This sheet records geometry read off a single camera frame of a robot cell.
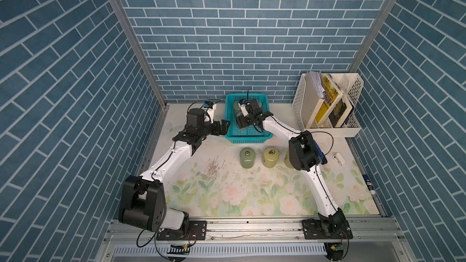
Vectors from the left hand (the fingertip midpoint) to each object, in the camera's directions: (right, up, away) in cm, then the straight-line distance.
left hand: (226, 121), depth 84 cm
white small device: (+58, -19, +9) cm, 62 cm away
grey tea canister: (+5, +6, +15) cm, 17 cm away
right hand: (+8, +2, +21) cm, 23 cm away
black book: (+61, +5, +12) cm, 62 cm away
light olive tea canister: (+24, -14, -17) cm, 33 cm away
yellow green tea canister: (+10, -18, +2) cm, 20 cm away
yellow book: (+55, +13, +9) cm, 57 cm away
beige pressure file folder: (+42, +10, +4) cm, 43 cm away
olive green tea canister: (+22, -18, +4) cm, 28 cm away
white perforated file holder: (+72, +21, +21) cm, 77 cm away
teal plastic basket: (+11, -8, +21) cm, 25 cm away
